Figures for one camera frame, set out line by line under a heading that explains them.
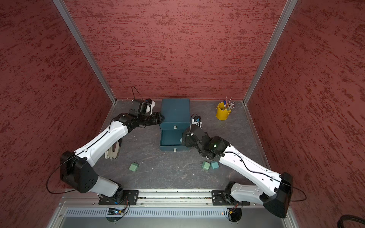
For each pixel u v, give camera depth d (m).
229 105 0.95
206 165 0.83
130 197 0.75
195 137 0.51
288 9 0.72
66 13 0.73
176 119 0.79
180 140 0.85
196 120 0.64
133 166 0.83
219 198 0.74
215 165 0.84
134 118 0.59
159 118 0.76
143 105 0.64
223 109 1.00
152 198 0.76
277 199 0.37
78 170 0.41
